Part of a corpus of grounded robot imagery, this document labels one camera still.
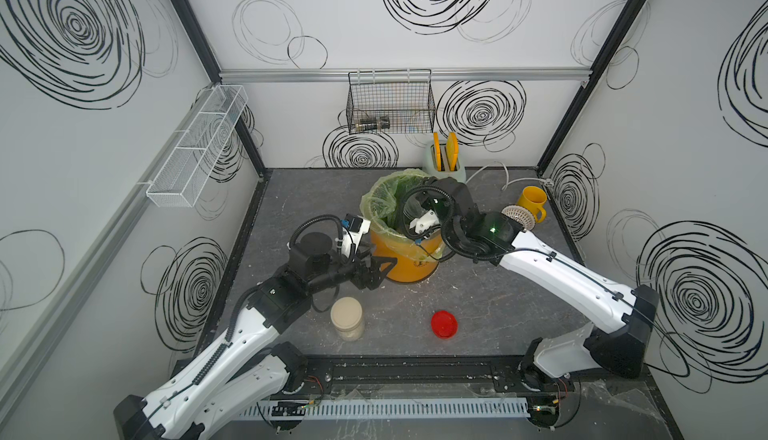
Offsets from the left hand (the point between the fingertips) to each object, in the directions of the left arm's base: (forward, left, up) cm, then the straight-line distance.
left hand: (385, 255), depth 67 cm
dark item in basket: (+40, +4, +7) cm, 41 cm away
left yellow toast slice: (+42, -16, -6) cm, 46 cm away
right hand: (+16, -13, +10) cm, 23 cm away
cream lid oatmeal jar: (-9, +9, -15) cm, 19 cm away
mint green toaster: (+40, -14, -11) cm, 44 cm away
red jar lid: (-6, -17, -26) cm, 32 cm away
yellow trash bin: (+5, -8, -12) cm, 15 cm away
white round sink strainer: (+29, -46, -22) cm, 58 cm away
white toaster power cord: (+42, -44, -19) cm, 63 cm away
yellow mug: (+34, -50, -18) cm, 63 cm away
